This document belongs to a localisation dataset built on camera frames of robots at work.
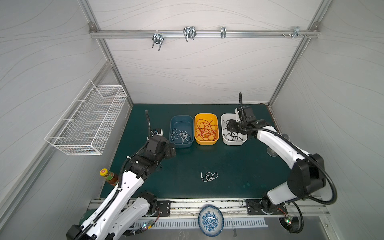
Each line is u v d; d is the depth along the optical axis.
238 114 0.70
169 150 0.67
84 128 0.67
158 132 0.66
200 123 1.07
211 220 0.70
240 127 0.65
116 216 0.42
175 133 1.01
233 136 1.01
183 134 1.00
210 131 1.03
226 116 1.08
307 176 0.43
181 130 1.01
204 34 0.80
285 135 0.80
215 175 0.84
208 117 1.04
